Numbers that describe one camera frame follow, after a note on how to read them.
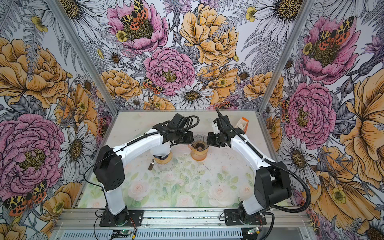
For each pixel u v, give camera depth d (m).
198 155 0.89
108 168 0.47
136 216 0.74
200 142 0.90
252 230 0.72
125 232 0.71
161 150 0.81
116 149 0.50
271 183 0.44
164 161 0.81
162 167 0.92
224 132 0.63
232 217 0.74
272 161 0.46
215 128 0.80
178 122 0.68
